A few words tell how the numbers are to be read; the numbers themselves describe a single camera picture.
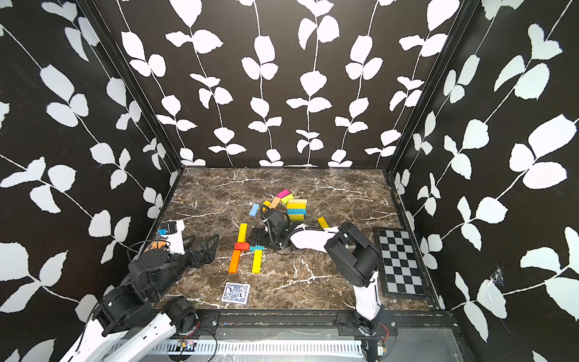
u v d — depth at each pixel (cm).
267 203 106
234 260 88
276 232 72
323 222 98
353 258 49
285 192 110
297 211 103
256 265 86
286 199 106
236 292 80
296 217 103
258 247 80
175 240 57
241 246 91
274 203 106
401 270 84
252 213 101
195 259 58
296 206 104
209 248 60
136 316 46
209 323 73
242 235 95
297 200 106
